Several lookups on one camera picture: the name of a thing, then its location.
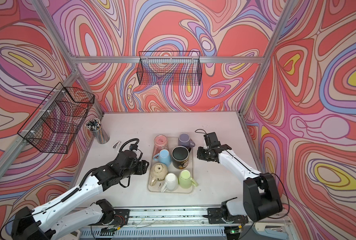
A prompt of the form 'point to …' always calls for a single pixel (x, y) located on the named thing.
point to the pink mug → (160, 142)
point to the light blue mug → (163, 156)
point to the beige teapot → (158, 171)
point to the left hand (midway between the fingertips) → (147, 163)
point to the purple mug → (184, 139)
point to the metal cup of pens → (94, 125)
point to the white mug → (171, 183)
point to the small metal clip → (116, 145)
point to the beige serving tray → (190, 161)
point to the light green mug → (185, 180)
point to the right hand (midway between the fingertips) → (200, 157)
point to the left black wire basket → (57, 124)
